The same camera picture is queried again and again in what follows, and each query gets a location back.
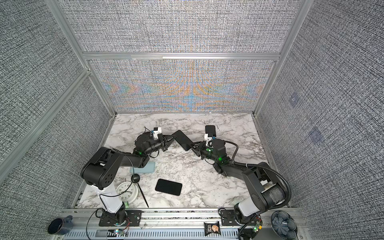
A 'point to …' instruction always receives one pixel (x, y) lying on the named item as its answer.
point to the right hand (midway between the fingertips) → (188, 144)
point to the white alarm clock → (127, 191)
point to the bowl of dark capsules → (284, 224)
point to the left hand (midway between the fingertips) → (176, 138)
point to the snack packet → (214, 227)
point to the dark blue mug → (61, 226)
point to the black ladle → (135, 179)
